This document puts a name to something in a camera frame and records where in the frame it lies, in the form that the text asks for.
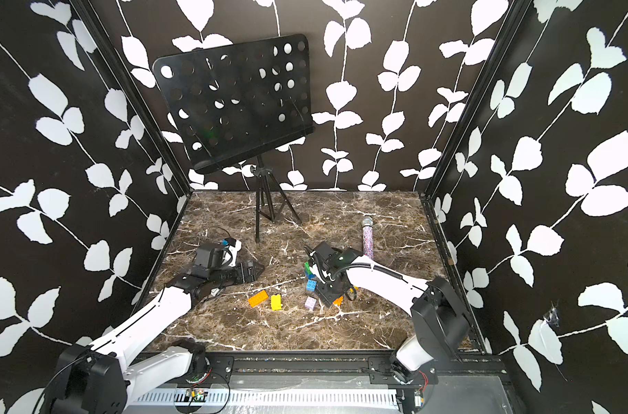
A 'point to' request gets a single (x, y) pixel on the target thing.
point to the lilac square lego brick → (310, 303)
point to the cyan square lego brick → (310, 285)
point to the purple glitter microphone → (367, 237)
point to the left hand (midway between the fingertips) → (255, 265)
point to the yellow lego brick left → (276, 302)
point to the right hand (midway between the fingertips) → (327, 289)
